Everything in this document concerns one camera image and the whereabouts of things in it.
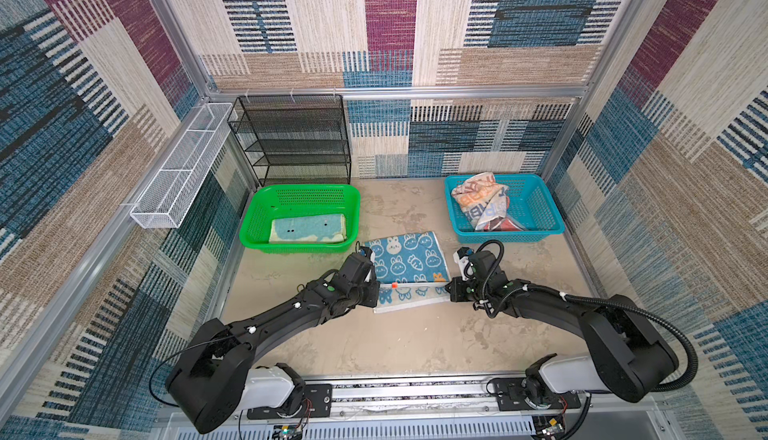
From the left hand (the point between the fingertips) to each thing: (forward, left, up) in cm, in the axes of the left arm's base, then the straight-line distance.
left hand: (375, 284), depth 86 cm
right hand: (0, -22, -5) cm, 23 cm away
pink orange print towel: (+29, -36, +3) cm, 46 cm away
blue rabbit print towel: (+8, -10, -6) cm, 14 cm away
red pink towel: (+24, -43, -5) cm, 50 cm away
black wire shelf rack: (+51, +29, +12) cm, 60 cm away
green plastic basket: (+34, +39, -2) cm, 52 cm away
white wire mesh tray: (+10, +48, +26) cm, 56 cm away
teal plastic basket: (+32, -55, -2) cm, 64 cm away
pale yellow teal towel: (+24, +24, -6) cm, 34 cm away
